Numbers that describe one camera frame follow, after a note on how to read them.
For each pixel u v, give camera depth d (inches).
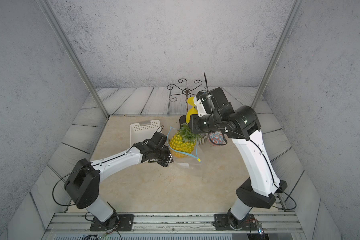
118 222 28.1
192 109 34.2
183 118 46.7
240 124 13.7
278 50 33.4
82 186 17.5
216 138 41.3
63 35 31.1
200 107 20.6
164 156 28.6
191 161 26.0
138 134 42.3
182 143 24.4
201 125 19.8
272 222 29.3
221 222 28.7
